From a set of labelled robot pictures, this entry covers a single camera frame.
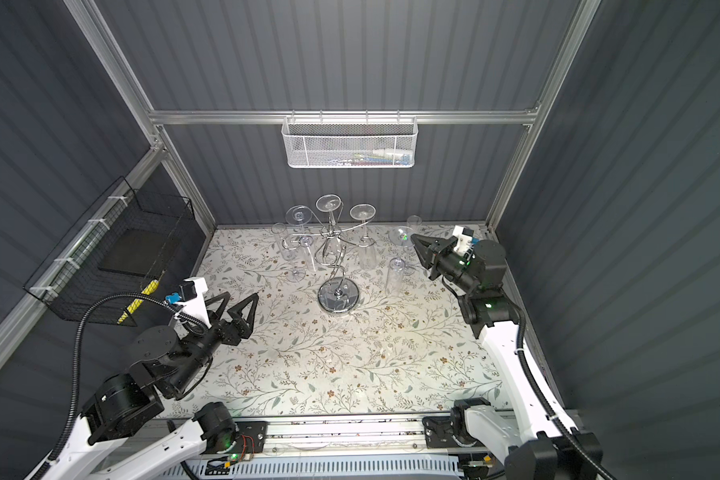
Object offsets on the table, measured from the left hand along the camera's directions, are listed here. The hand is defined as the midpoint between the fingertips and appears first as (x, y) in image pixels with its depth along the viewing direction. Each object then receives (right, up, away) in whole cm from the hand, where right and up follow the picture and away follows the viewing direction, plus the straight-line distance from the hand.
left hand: (245, 297), depth 61 cm
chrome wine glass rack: (+16, -4, +37) cm, 40 cm away
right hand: (+36, +12, +6) cm, 38 cm away
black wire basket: (-38, +3, +2) cm, 39 cm away
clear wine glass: (+15, +23, +22) cm, 35 cm away
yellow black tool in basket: (-28, 0, +10) cm, 29 cm away
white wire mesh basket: (+18, +56, +63) cm, 86 cm away
